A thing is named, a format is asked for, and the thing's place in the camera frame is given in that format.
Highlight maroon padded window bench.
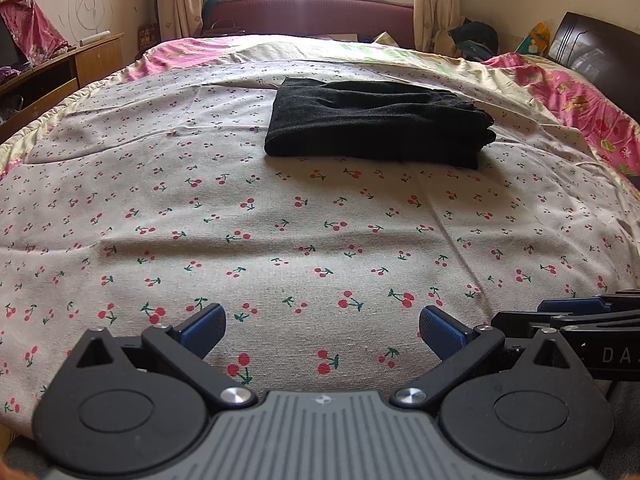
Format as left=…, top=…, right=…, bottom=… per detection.
left=207, top=0, right=416, bottom=48

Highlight black television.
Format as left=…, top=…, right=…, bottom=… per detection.
left=0, top=22, right=21, bottom=68

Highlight green yellow cartoon bag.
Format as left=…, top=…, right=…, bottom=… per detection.
left=515, top=21, right=551, bottom=56

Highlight red box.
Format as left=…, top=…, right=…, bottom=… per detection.
left=137, top=22, right=161, bottom=51

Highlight black pants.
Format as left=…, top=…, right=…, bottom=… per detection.
left=264, top=76, right=497, bottom=171

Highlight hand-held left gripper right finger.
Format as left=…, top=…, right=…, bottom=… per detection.
left=392, top=305, right=571, bottom=408

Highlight pink floral quilt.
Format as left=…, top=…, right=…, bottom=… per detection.
left=482, top=51, right=640, bottom=181

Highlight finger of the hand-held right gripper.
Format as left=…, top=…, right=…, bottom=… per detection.
left=491, top=310, right=640, bottom=341
left=537, top=289, right=640, bottom=318

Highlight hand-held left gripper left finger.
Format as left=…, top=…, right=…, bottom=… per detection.
left=75, top=303, right=258, bottom=411

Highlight pale yellow pink bed cover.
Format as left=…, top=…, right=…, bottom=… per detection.
left=0, top=34, right=636, bottom=186

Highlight cherry print bed sheet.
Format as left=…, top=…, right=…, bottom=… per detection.
left=0, top=57, right=640, bottom=431

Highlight pile of clothes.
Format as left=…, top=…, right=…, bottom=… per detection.
left=432, top=17, right=501, bottom=58

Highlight dark wooden headboard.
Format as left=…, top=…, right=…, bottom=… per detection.
left=547, top=11, right=640, bottom=81

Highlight beige patterned curtain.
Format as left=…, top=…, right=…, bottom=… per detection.
left=152, top=0, right=208, bottom=41
left=412, top=0, right=461, bottom=53

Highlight pink patterned cloth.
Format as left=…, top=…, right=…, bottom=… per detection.
left=0, top=0, right=68, bottom=66

